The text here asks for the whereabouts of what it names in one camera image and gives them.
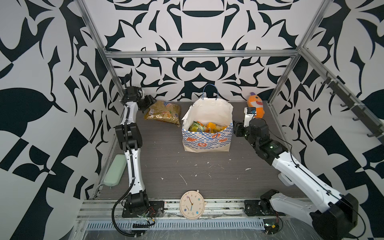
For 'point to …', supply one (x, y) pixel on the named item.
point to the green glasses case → (116, 168)
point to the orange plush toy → (254, 101)
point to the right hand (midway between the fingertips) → (237, 118)
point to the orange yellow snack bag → (212, 127)
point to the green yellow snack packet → (196, 127)
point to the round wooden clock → (192, 204)
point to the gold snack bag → (165, 111)
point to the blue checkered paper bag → (209, 108)
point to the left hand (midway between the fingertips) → (152, 99)
